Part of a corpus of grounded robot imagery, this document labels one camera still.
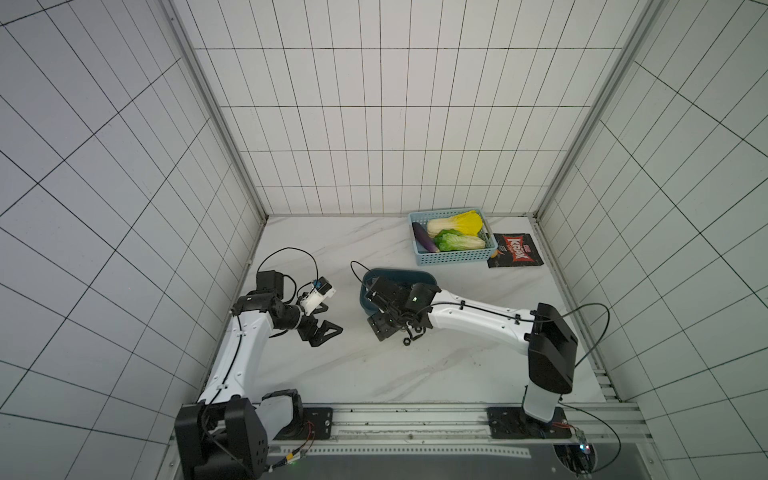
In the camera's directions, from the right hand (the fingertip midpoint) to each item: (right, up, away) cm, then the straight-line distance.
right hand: (374, 324), depth 81 cm
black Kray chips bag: (+53, +20, +29) cm, 64 cm away
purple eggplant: (+18, +24, +29) cm, 42 cm away
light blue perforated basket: (+17, +17, +20) cm, 31 cm away
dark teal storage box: (+9, +11, +17) cm, 22 cm away
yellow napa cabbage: (+33, +30, +24) cm, 51 cm away
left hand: (-13, +1, -3) cm, 13 cm away
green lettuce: (+27, +23, +22) cm, 42 cm away
